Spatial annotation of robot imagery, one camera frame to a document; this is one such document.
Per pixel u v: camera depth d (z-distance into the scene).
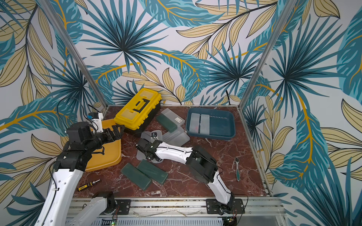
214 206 0.73
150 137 0.80
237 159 0.90
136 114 0.90
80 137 0.48
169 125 1.03
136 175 0.83
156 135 0.81
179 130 1.03
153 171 0.85
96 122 0.59
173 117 1.09
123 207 0.74
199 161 0.56
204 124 1.07
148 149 0.67
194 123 1.07
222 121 1.10
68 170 0.43
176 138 0.99
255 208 0.75
